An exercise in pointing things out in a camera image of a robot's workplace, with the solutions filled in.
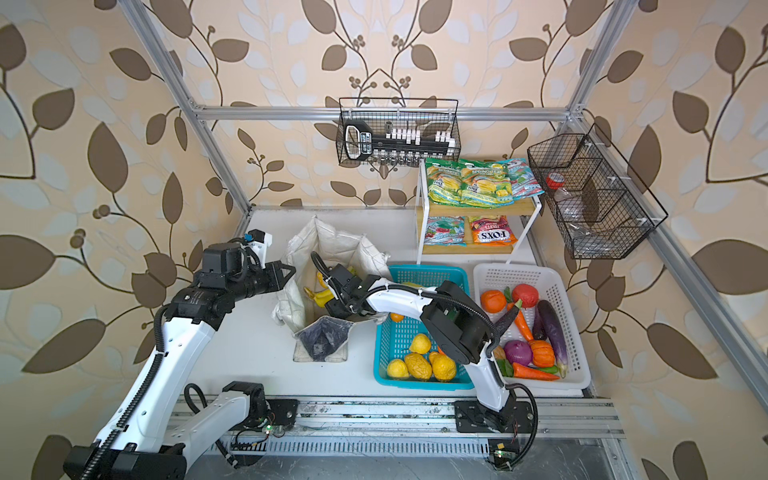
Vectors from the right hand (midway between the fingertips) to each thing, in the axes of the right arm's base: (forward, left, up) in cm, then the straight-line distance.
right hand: (338, 308), depth 90 cm
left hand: (+1, +8, +22) cm, 23 cm away
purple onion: (-16, -49, +3) cm, 52 cm away
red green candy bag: (+16, -33, +15) cm, 40 cm away
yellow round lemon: (-19, -29, +2) cm, 35 cm away
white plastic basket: (+8, -51, +2) cm, 51 cm away
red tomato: (+1, -58, +3) cm, 58 cm away
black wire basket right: (+9, -69, +31) cm, 76 cm away
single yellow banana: (+4, +5, 0) cm, 7 cm away
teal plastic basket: (-9, -16, -4) cm, 19 cm away
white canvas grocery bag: (-12, +3, +8) cm, 14 cm away
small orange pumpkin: (-16, -56, +2) cm, 58 cm away
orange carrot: (-21, -49, +3) cm, 53 cm away
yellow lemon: (-12, -24, 0) cm, 27 cm away
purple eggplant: (-12, -60, +4) cm, 61 cm away
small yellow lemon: (-19, -17, +1) cm, 25 cm away
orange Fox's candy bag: (+16, -47, +15) cm, 52 cm away
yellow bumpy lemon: (-18, -23, +1) cm, 29 cm away
